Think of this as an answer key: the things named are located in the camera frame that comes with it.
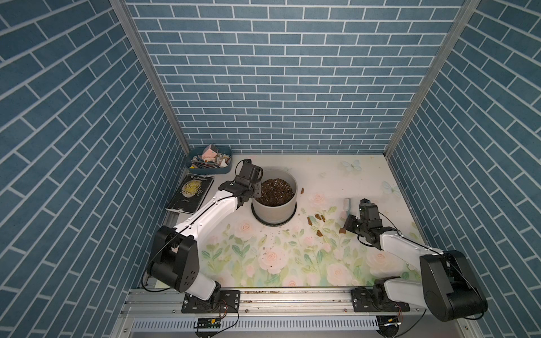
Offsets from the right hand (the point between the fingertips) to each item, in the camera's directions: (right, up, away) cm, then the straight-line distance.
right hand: (347, 220), depth 93 cm
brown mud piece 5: (-3, -4, -2) cm, 5 cm away
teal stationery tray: (-61, +27, +17) cm, 69 cm away
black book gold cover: (-74, +11, +9) cm, 75 cm away
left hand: (-39, +15, -5) cm, 42 cm away
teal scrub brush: (+1, +5, +4) cm, 6 cm away
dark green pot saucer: (-32, -1, -3) cm, 32 cm away
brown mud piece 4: (-13, -5, -2) cm, 14 cm away
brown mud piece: (-19, +12, +12) cm, 26 cm away
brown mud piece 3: (-13, +1, +3) cm, 14 cm away
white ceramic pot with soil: (-31, +11, -2) cm, 33 cm away
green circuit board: (-55, -31, -21) cm, 66 cm away
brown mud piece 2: (-17, -1, +1) cm, 17 cm away
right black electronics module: (+7, -31, -22) cm, 38 cm away
